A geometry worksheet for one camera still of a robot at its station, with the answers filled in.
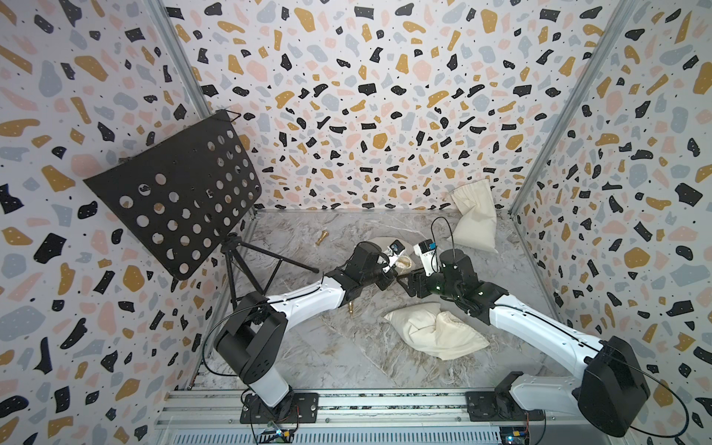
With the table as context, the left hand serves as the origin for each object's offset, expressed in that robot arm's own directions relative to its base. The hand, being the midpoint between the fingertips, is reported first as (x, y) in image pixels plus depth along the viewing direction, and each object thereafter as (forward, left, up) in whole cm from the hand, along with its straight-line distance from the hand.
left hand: (398, 263), depth 86 cm
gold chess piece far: (+24, +28, -15) cm, 40 cm away
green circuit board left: (-42, +33, -16) cm, 55 cm away
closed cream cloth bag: (+23, -33, -9) cm, 42 cm away
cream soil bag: (-19, -10, -6) cm, 23 cm away
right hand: (-6, -1, +3) cm, 7 cm away
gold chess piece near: (-7, +15, -15) cm, 23 cm away
